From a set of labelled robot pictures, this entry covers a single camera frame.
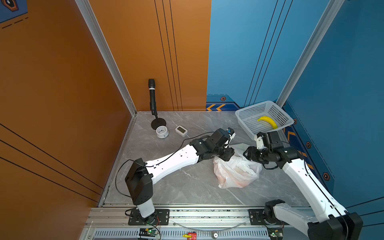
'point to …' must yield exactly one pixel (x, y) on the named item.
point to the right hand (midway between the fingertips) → (246, 155)
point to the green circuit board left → (147, 232)
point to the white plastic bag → (238, 172)
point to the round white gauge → (162, 132)
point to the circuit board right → (275, 233)
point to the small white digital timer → (181, 131)
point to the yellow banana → (274, 124)
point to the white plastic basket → (247, 118)
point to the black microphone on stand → (157, 122)
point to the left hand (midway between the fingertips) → (231, 149)
